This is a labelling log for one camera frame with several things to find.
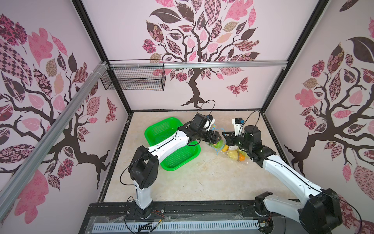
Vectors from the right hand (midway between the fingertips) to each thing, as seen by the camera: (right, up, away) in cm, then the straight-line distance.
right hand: (223, 131), depth 79 cm
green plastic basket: (-41, 0, +22) cm, 47 cm away
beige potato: (+8, -15, +10) cm, 20 cm away
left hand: (-4, -5, +3) cm, 7 cm away
